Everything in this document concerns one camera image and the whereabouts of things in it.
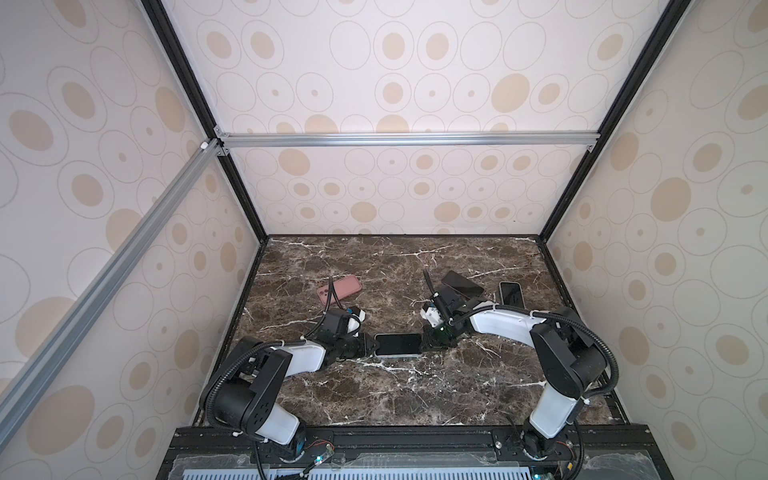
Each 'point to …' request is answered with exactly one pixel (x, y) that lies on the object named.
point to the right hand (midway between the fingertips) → (422, 348)
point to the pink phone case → (344, 287)
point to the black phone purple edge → (465, 286)
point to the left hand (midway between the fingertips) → (386, 343)
